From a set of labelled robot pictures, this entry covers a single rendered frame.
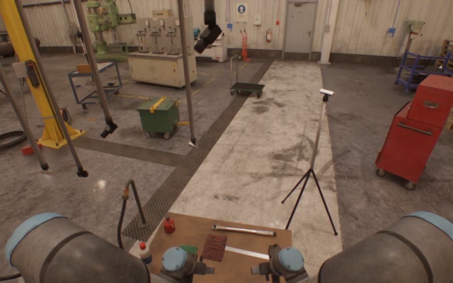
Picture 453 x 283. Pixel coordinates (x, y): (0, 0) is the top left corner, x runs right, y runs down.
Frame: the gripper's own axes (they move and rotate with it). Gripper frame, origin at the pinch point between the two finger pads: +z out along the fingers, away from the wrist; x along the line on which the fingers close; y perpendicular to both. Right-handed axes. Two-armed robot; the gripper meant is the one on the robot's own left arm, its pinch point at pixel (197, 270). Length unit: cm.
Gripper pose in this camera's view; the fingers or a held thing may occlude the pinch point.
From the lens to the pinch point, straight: 132.0
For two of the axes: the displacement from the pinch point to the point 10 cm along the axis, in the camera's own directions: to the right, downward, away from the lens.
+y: 1.1, -8.0, 5.8
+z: 1.9, 5.9, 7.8
